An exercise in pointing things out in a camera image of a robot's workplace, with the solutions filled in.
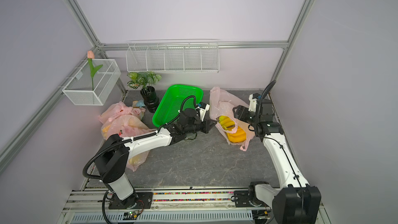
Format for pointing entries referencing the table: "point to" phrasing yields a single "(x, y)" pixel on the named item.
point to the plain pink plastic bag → (221, 103)
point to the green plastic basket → (171, 102)
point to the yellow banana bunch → (226, 123)
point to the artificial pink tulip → (93, 70)
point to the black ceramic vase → (151, 101)
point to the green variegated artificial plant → (142, 79)
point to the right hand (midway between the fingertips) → (238, 109)
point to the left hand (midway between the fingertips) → (217, 123)
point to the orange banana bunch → (240, 136)
